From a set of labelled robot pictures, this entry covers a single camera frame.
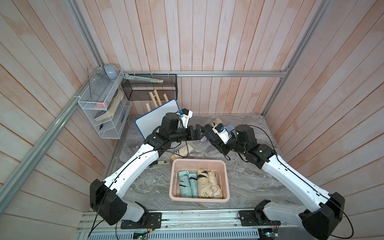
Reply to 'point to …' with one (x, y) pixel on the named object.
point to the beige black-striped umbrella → (183, 152)
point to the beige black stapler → (160, 163)
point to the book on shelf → (101, 115)
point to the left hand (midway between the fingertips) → (202, 134)
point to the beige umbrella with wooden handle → (215, 191)
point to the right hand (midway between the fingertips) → (214, 137)
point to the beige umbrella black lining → (204, 190)
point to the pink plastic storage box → (220, 168)
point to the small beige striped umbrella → (216, 122)
